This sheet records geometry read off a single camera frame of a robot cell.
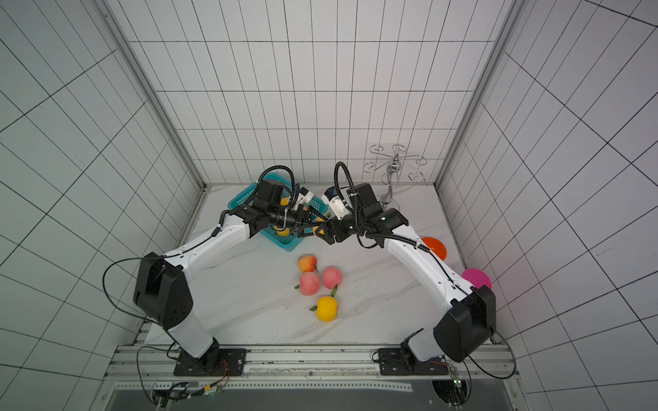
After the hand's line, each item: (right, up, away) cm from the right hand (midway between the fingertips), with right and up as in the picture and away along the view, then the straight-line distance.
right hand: (327, 220), depth 78 cm
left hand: (-2, -3, -3) cm, 5 cm away
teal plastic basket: (-13, -9, +10) cm, 19 cm away
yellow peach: (-17, -6, +21) cm, 28 cm away
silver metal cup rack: (+23, +19, +12) cm, 32 cm away
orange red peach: (-7, -16, +10) cm, 20 cm away
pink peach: (-6, -22, +6) cm, 23 cm away
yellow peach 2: (0, -28, 0) cm, 28 cm away
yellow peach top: (-2, -3, -6) cm, 7 cm away
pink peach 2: (+1, -20, +7) cm, 21 cm away
